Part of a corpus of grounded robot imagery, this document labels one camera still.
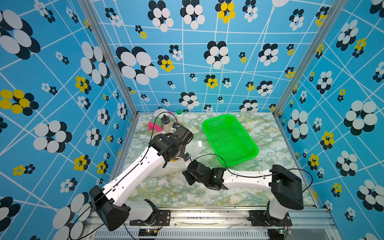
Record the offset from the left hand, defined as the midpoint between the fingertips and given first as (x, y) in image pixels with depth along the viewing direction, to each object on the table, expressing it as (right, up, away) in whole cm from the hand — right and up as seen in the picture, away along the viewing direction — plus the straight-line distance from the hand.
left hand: (173, 145), depth 74 cm
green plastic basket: (+35, -1, +28) cm, 44 cm away
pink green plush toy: (-17, +12, +32) cm, 38 cm away
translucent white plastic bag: (+2, -10, +3) cm, 11 cm away
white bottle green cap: (0, +17, +34) cm, 38 cm away
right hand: (+6, -14, +5) cm, 16 cm away
